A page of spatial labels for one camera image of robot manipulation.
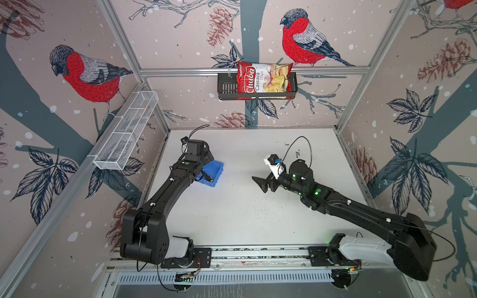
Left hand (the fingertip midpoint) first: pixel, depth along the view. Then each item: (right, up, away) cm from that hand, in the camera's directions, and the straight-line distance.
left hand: (201, 154), depth 86 cm
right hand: (+26, -7, -11) cm, 29 cm away
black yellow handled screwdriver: (+1, -13, +11) cm, 17 cm away
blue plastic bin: (+2, -11, +15) cm, 19 cm away
